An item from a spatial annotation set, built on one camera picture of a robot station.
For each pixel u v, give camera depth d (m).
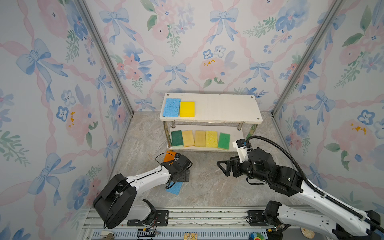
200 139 0.95
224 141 0.95
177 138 0.96
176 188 0.82
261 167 0.49
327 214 0.43
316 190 0.44
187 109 0.72
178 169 0.67
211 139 0.95
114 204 0.41
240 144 0.59
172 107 0.73
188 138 0.95
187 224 0.73
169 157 0.94
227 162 0.58
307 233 0.70
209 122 0.71
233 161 0.58
